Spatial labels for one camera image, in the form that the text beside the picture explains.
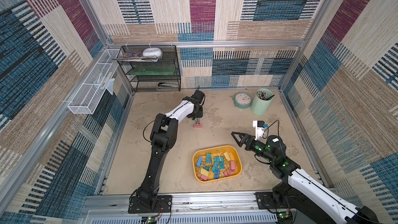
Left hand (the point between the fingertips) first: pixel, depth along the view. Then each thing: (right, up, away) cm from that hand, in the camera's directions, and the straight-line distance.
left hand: (196, 113), depth 106 cm
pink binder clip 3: (+17, -29, -25) cm, 42 cm away
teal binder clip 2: (+11, -27, -22) cm, 36 cm away
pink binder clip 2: (+4, -30, -27) cm, 41 cm away
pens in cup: (+39, +12, -12) cm, 43 cm away
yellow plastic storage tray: (+20, -25, -25) cm, 40 cm away
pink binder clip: (+1, -7, -6) cm, 10 cm away
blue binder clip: (+11, -29, -25) cm, 40 cm away
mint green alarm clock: (+32, +9, +5) cm, 34 cm away
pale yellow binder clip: (+4, -27, -29) cm, 40 cm away
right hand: (+19, -8, -30) cm, 37 cm away
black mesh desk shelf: (-30, +30, -1) cm, 43 cm away
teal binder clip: (+7, -23, -21) cm, 32 cm away
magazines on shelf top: (-34, +34, -14) cm, 50 cm away
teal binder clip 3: (+13, -23, -22) cm, 34 cm away
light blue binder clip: (+2, -25, -21) cm, 33 cm away
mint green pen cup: (+40, +8, -11) cm, 42 cm away
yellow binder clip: (+17, -22, -20) cm, 34 cm away
